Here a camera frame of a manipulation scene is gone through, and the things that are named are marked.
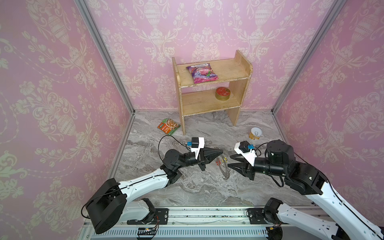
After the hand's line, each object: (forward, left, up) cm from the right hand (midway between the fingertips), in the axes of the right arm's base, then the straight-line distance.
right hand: (231, 159), depth 61 cm
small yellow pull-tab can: (+31, -26, -25) cm, 48 cm away
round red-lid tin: (+50, -5, -6) cm, 50 cm away
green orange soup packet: (+43, +34, -28) cm, 61 cm away
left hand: (+1, +4, +3) cm, 5 cm away
